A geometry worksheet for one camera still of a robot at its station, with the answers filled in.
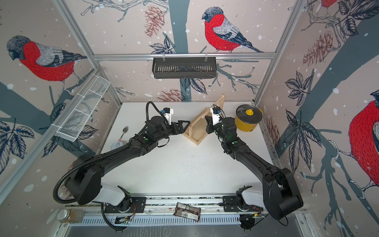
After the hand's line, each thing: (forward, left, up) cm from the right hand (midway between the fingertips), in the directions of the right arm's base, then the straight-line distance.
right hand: (207, 115), depth 82 cm
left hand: (-5, +10, +1) cm, 12 cm away
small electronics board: (-48, +41, -25) cm, 68 cm away
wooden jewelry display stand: (+2, +6, -20) cm, 20 cm away
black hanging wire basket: (+42, +16, +5) cm, 45 cm away
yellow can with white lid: (-11, +56, -18) cm, 60 cm away
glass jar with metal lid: (-48, +61, -15) cm, 79 cm away
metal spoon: (+3, +58, -22) cm, 62 cm away
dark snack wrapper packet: (-43, +10, -23) cm, 50 cm away
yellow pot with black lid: (+16, -31, -21) cm, 41 cm away
